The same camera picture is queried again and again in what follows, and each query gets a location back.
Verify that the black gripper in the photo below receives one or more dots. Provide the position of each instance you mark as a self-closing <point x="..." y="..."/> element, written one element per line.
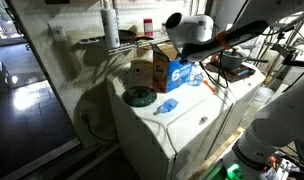
<point x="183" y="60"/>

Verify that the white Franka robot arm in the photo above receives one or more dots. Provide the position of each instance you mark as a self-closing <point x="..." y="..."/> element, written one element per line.
<point x="192" y="30"/>

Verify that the open cardboard box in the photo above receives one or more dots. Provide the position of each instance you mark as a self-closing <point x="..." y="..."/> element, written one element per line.
<point x="165" y="71"/>

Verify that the blue measuring cup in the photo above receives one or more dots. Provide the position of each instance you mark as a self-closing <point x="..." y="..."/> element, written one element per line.
<point x="195" y="80"/>

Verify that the orange plastic spoon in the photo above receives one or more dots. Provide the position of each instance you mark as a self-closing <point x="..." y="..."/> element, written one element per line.
<point x="208" y="86"/>

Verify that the small dark can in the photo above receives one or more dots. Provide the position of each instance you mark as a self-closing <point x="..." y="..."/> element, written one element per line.
<point x="215" y="60"/>

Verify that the blue plastic scoop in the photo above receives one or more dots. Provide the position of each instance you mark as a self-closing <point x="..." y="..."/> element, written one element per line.
<point x="168" y="105"/>

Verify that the green round lid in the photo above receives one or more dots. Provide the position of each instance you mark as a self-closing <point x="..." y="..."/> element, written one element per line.
<point x="138" y="96"/>

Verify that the blue utensil on tray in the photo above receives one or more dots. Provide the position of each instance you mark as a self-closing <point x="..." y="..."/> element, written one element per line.
<point x="244" y="72"/>

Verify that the black frying pan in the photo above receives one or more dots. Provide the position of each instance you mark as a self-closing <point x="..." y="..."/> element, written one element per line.
<point x="126" y="35"/>

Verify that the black pot on stove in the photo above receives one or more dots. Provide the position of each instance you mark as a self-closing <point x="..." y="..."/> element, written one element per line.
<point x="245" y="76"/>

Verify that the white washing machine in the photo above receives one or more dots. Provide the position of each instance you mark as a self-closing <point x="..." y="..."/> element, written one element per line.
<point x="178" y="130"/>

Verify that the tall white bottle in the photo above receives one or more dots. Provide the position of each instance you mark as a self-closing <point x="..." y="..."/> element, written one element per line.
<point x="110" y="26"/>

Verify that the white bucket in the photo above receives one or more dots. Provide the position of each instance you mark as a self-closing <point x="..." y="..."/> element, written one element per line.
<point x="263" y="95"/>

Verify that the wooden plank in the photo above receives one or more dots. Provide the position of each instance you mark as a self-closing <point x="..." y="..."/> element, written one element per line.
<point x="218" y="153"/>

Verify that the glass door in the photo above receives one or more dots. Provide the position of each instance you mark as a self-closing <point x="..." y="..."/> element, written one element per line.
<point x="5" y="20"/>

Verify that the black camera stand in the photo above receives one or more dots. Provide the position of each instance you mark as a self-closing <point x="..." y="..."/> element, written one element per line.
<point x="292" y="61"/>

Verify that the white wall outlet plate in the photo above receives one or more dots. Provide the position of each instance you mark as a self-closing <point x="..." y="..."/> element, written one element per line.
<point x="58" y="33"/>

